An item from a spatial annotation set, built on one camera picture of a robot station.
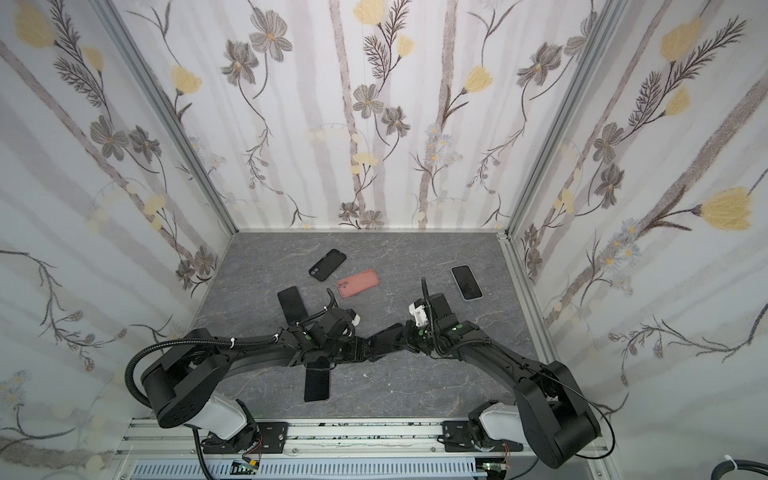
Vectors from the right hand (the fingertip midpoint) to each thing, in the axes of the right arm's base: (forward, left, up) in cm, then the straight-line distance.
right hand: (386, 335), depth 82 cm
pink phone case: (+23, +11, -12) cm, 28 cm away
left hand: (-2, +6, -6) cm, 9 cm away
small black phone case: (+32, +23, -13) cm, 41 cm away
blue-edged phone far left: (+14, +32, -12) cm, 37 cm away
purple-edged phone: (+26, -29, -12) cm, 41 cm away
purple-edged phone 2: (-10, +19, -11) cm, 24 cm away
